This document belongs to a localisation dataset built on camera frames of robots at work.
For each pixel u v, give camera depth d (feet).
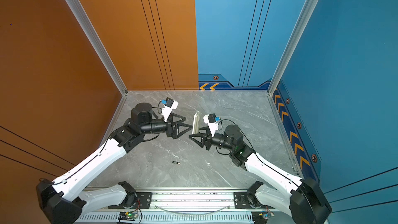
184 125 1.95
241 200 2.38
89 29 2.79
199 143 2.15
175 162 2.79
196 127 2.12
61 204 1.22
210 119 2.03
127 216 2.32
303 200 1.29
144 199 2.43
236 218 2.29
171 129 1.93
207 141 2.01
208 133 2.10
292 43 3.00
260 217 2.32
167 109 1.96
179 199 2.48
